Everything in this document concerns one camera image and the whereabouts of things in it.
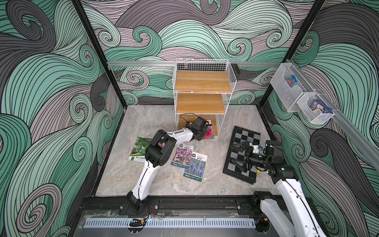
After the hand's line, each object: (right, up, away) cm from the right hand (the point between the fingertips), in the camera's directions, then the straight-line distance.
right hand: (232, 153), depth 72 cm
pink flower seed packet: (-25, -7, +20) cm, 33 cm away
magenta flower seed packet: (-7, +6, +29) cm, 30 cm away
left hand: (-8, +10, +28) cm, 31 cm away
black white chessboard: (+14, +6, +25) cm, 30 cm away
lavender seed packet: (-18, -13, +14) cm, 26 cm away
